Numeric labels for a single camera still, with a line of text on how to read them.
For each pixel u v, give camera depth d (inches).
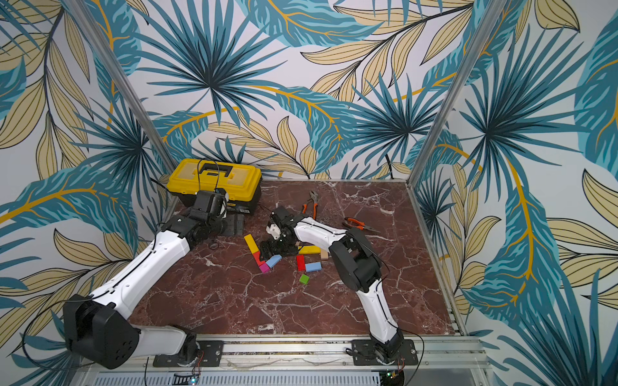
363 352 28.9
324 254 37.4
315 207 43.1
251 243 38.3
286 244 32.1
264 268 35.7
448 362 29.0
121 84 32.6
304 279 34.7
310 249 37.4
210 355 29.0
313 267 35.7
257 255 37.3
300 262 36.4
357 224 40.7
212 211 24.4
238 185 38.0
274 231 34.9
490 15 27.2
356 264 21.4
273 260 35.7
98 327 15.2
